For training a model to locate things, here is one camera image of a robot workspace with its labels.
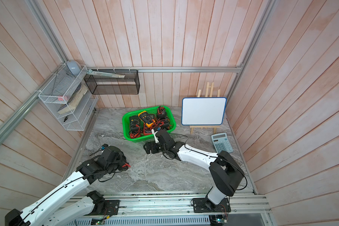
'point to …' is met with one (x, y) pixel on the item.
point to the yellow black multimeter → (146, 118)
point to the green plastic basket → (125, 124)
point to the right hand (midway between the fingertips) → (149, 145)
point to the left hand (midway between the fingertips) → (124, 161)
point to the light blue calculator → (221, 142)
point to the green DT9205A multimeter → (162, 121)
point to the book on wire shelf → (75, 99)
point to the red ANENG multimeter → (147, 131)
